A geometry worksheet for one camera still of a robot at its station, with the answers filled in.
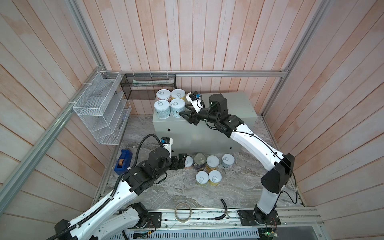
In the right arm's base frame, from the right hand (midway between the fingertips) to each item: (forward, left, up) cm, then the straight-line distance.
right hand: (182, 110), depth 71 cm
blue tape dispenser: (-14, +35, -30) cm, 48 cm away
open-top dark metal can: (-13, -9, -27) cm, 31 cm away
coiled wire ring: (-41, 0, -39) cm, 57 cm away
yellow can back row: (-13, -17, -30) cm, 37 cm away
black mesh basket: (+38, +30, -13) cm, 50 cm away
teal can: (-10, -27, -33) cm, 43 cm away
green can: (-22, -11, -32) cm, 40 cm away
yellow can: (-21, -18, -32) cm, 42 cm away
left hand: (-18, +1, -15) cm, 24 cm away
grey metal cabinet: (-11, -3, -7) cm, 13 cm away
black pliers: (-37, -23, -38) cm, 57 cm away
